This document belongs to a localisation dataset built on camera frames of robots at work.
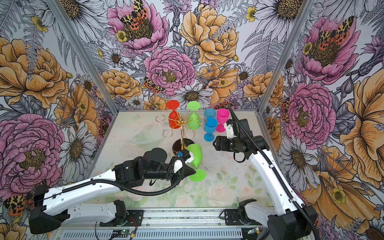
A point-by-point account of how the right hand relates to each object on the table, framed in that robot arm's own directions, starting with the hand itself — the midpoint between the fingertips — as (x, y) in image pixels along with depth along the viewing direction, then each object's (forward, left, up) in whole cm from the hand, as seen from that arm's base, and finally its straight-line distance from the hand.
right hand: (220, 148), depth 75 cm
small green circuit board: (-30, +46, -21) cm, 59 cm away
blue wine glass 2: (+33, +2, -8) cm, 34 cm away
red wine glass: (+21, +24, +2) cm, 32 cm away
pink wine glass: (+30, -6, -7) cm, 31 cm away
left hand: (-14, +14, +3) cm, 20 cm away
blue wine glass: (+25, +2, -10) cm, 27 cm away
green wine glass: (+19, +13, +1) cm, 23 cm away
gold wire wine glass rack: (+12, +19, +8) cm, 24 cm away
